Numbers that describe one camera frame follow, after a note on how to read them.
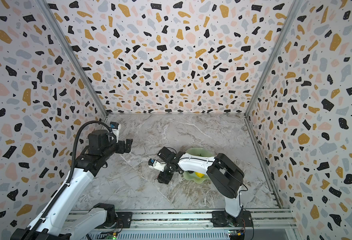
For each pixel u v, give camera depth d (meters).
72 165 0.47
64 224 0.42
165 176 0.77
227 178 0.48
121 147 0.69
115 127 0.66
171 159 0.69
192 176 0.87
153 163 0.77
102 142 0.57
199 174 0.85
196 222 0.73
